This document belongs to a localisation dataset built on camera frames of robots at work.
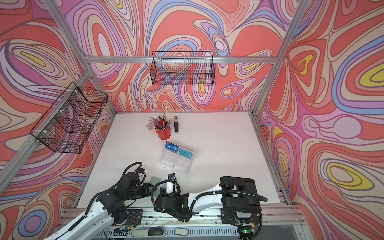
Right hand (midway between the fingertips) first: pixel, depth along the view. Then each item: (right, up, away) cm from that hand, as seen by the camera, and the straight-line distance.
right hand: (165, 192), depth 79 cm
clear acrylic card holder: (+5, +16, +10) cm, 20 cm away
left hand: (-4, +1, +2) cm, 5 cm away
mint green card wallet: (-8, +4, +7) cm, 11 cm away
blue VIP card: (+2, +23, +10) cm, 25 cm away
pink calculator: (-16, +34, +29) cm, 48 cm away
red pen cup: (-4, +33, +16) cm, 37 cm away
